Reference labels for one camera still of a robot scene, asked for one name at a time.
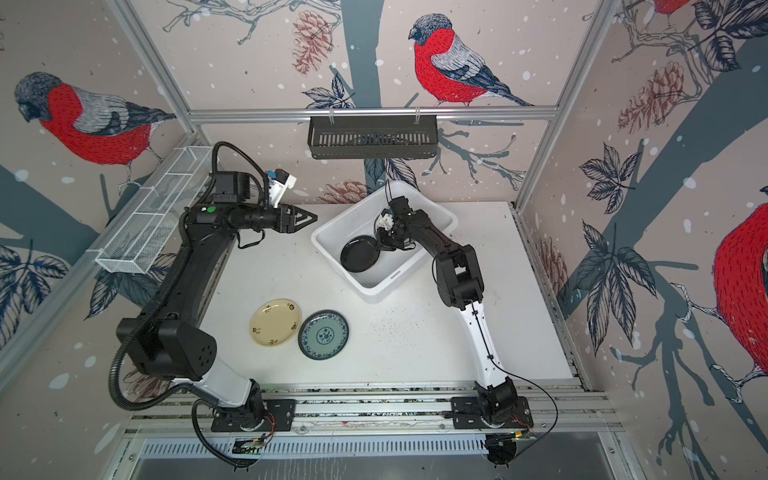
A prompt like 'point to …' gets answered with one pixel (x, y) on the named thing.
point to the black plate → (360, 253)
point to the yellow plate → (275, 322)
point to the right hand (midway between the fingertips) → (375, 248)
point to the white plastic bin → (394, 269)
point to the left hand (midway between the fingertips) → (307, 215)
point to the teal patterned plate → (323, 334)
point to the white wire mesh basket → (162, 212)
